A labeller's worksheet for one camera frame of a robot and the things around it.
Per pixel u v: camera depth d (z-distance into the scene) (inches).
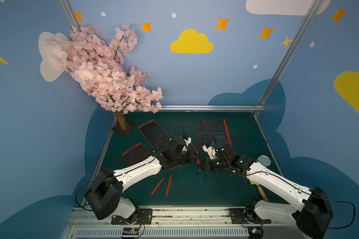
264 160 35.5
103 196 16.5
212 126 45.2
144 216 29.0
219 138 42.2
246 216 26.0
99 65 25.1
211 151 27.5
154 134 43.5
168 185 33.1
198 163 30.2
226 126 45.0
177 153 25.3
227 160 23.5
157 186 33.1
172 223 29.0
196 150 31.5
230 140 41.3
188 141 30.1
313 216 15.3
